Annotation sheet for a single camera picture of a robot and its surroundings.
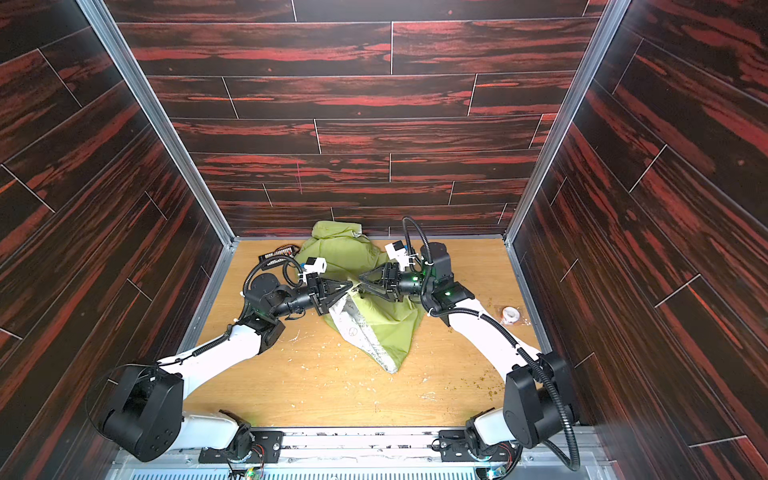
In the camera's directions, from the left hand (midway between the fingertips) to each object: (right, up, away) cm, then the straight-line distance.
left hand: (352, 290), depth 69 cm
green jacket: (+5, -12, +19) cm, 23 cm away
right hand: (+3, +3, +4) cm, 5 cm away
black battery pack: (-17, +8, 0) cm, 19 cm away
